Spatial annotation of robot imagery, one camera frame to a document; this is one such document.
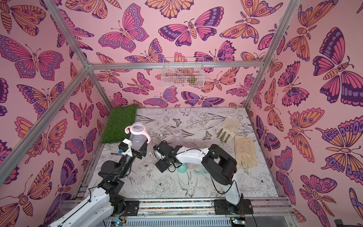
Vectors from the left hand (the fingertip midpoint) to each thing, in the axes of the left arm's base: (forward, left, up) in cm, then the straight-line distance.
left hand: (141, 135), depth 70 cm
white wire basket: (+47, -20, +7) cm, 51 cm away
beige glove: (+3, -62, -27) cm, 67 cm away
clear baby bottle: (+14, -17, -26) cm, 34 cm away
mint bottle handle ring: (-9, -32, -25) cm, 41 cm away
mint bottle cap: (-8, -21, -22) cm, 32 cm away
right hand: (-1, -8, -27) cm, 28 cm away
